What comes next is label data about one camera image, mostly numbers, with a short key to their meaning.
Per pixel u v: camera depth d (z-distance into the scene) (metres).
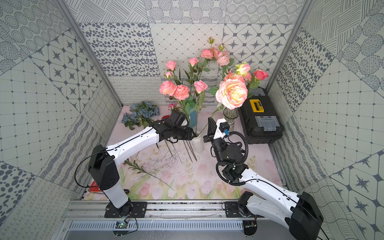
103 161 0.48
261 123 0.88
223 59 0.77
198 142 0.84
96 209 0.76
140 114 1.11
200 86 0.66
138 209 0.74
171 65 0.82
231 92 0.35
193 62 0.84
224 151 0.50
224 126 0.52
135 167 0.86
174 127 0.64
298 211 0.40
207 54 0.80
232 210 0.74
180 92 0.62
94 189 0.79
